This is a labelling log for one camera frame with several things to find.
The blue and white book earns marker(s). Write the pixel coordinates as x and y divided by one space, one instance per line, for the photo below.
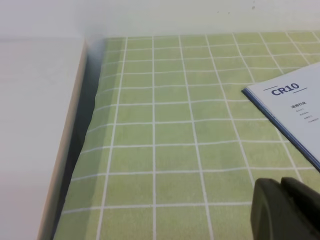
291 102

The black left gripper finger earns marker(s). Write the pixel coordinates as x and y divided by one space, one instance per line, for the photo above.
285 210

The green checkered tablecloth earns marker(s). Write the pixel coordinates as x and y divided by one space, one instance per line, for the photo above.
173 148

